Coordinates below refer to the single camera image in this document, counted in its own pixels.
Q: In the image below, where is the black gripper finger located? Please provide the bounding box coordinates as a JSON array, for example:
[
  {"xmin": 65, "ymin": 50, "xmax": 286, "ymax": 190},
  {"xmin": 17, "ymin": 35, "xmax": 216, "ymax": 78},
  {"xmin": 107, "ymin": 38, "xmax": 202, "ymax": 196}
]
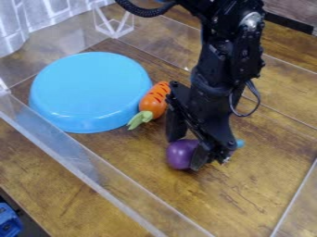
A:
[
  {"xmin": 166, "ymin": 109, "xmax": 187, "ymax": 143},
  {"xmin": 190, "ymin": 143, "xmax": 210, "ymax": 171}
]

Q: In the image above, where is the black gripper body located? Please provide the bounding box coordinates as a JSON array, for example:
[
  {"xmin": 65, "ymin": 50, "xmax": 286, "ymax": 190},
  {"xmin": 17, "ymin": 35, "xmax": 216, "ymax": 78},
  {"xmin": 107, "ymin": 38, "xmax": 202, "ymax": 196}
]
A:
[{"xmin": 166, "ymin": 69, "xmax": 238, "ymax": 159}]

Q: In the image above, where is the purple toy eggplant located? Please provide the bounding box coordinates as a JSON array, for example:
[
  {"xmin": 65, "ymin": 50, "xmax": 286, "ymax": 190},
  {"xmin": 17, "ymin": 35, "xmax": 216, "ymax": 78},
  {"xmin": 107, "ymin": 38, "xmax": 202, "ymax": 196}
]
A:
[{"xmin": 166, "ymin": 138, "xmax": 246, "ymax": 170}]

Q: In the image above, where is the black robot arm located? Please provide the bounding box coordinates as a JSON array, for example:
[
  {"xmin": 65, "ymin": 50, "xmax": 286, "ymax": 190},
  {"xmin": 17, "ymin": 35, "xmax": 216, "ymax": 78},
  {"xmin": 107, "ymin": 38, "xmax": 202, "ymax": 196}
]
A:
[{"xmin": 160, "ymin": 0, "xmax": 265, "ymax": 170}]

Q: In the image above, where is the blue round tray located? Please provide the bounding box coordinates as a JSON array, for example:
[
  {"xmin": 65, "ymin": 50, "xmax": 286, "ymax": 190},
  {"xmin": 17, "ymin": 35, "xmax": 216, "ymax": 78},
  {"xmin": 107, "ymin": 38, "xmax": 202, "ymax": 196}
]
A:
[{"xmin": 28, "ymin": 52, "xmax": 152, "ymax": 133}]

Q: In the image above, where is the orange toy carrot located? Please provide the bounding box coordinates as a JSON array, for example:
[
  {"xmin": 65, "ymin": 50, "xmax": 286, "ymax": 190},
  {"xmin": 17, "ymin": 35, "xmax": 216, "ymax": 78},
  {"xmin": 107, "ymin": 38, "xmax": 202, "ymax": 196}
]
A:
[{"xmin": 126, "ymin": 81, "xmax": 171, "ymax": 130}]

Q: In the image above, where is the blue object at corner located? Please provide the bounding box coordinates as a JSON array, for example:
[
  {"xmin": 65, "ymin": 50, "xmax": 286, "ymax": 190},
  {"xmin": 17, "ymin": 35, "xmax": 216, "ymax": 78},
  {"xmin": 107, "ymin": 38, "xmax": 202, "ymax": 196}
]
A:
[{"xmin": 0, "ymin": 203, "xmax": 23, "ymax": 237}]

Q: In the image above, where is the white brick pattern curtain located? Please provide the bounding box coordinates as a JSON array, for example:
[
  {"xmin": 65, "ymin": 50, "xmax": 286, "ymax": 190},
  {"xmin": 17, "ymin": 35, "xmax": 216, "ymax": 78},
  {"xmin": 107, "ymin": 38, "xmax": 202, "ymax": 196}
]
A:
[{"xmin": 0, "ymin": 0, "xmax": 113, "ymax": 57}]

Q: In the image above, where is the clear acrylic corner bracket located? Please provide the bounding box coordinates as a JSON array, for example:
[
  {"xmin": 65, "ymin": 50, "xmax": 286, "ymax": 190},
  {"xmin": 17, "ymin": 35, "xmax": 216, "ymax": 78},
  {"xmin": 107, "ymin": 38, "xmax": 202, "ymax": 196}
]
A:
[{"xmin": 92, "ymin": 5, "xmax": 134, "ymax": 39}]

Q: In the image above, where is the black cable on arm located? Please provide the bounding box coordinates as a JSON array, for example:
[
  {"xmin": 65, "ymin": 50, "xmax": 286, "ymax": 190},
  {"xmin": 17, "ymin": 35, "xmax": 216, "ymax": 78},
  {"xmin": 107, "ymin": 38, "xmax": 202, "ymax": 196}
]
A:
[{"xmin": 113, "ymin": 0, "xmax": 178, "ymax": 19}]

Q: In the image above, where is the clear acrylic enclosure wall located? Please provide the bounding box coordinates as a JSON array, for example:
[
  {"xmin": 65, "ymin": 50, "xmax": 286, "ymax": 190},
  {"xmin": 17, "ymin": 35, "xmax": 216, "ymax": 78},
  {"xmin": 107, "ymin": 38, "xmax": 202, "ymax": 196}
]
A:
[{"xmin": 0, "ymin": 0, "xmax": 317, "ymax": 237}]

